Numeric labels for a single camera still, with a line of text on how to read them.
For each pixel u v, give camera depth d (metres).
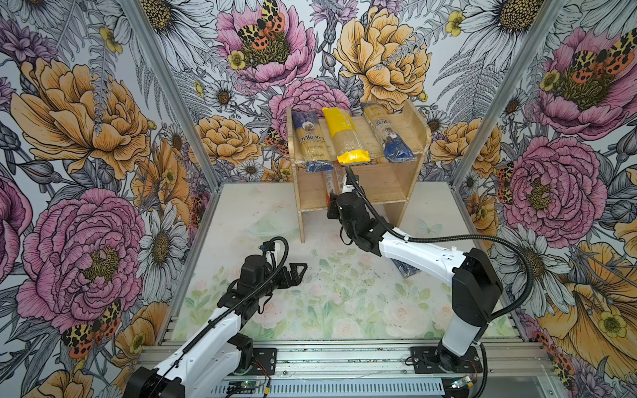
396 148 0.67
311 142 0.69
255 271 0.64
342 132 0.73
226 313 0.55
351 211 0.61
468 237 0.48
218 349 0.52
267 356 0.75
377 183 0.94
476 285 0.46
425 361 0.73
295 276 0.73
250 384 0.71
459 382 0.72
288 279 0.74
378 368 0.74
